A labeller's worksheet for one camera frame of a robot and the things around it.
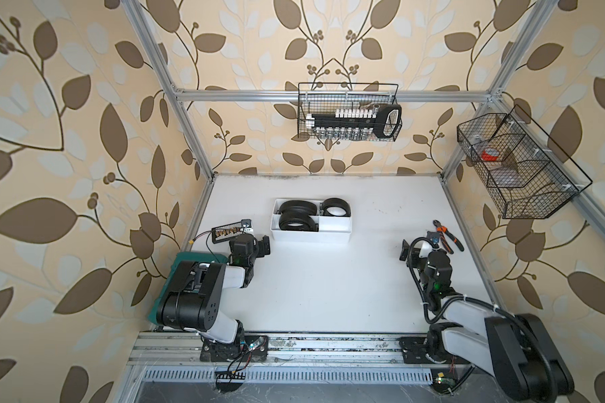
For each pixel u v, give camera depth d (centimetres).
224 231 99
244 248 73
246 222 83
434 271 67
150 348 76
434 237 75
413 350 74
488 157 82
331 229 105
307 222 94
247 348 74
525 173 74
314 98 91
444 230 100
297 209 97
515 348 43
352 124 85
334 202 96
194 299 44
